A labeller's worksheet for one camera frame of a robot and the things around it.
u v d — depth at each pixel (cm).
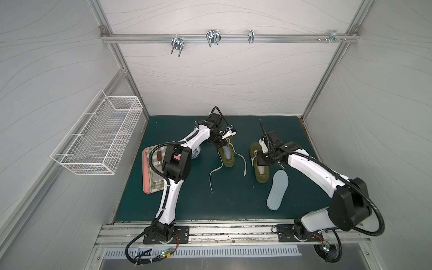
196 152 101
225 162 94
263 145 78
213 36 77
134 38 76
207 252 70
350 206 42
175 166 59
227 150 101
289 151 59
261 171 92
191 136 64
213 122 81
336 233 71
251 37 78
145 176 91
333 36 77
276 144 66
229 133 90
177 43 79
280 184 89
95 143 68
